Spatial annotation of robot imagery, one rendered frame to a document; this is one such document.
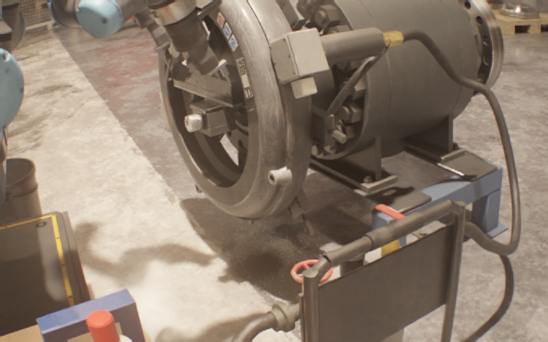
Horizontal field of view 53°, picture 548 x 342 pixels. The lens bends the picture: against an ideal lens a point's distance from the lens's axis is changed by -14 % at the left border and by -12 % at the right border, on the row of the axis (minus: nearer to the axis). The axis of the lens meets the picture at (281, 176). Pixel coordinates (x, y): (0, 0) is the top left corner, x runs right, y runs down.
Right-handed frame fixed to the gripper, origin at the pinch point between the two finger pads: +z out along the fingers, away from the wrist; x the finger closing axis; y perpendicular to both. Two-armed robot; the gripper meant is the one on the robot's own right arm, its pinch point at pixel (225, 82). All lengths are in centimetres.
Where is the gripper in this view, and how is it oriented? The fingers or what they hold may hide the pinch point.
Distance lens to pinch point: 133.5
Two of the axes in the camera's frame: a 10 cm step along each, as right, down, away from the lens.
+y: -7.6, 6.1, -2.4
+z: 3.4, 6.8, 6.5
